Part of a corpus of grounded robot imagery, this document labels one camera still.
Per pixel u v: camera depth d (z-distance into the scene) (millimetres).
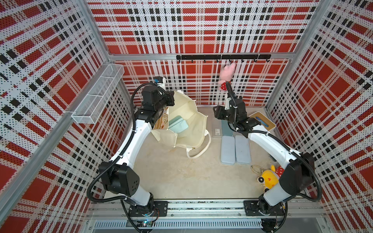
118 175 415
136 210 707
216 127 1053
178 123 985
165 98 674
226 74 924
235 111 602
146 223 694
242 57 886
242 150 931
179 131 984
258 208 708
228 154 929
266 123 1049
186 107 1045
